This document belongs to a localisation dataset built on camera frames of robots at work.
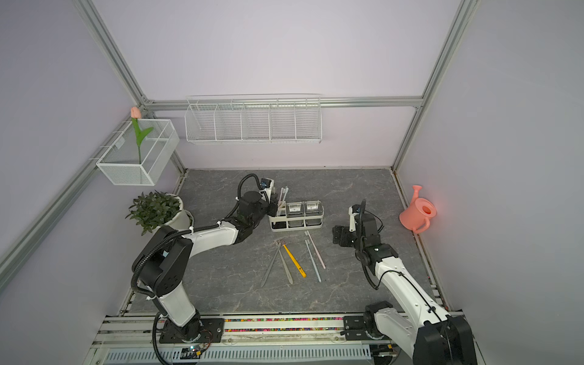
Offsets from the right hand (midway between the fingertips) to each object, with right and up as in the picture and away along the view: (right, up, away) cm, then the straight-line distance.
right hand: (343, 227), depth 86 cm
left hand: (-25, +12, +5) cm, 29 cm away
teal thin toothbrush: (-12, -12, +5) cm, 18 cm away
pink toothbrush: (-13, -4, +11) cm, 17 cm away
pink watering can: (+31, +4, +6) cm, 32 cm away
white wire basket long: (-37, +46, +14) cm, 60 cm away
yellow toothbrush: (-19, -14, +3) cm, 23 cm away
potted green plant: (-70, +7, -2) cm, 71 cm away
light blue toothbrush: (-22, +15, +5) cm, 27 cm away
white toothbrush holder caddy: (-17, +4, +6) cm, 19 cm away
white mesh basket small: (-82, +25, -4) cm, 85 cm away
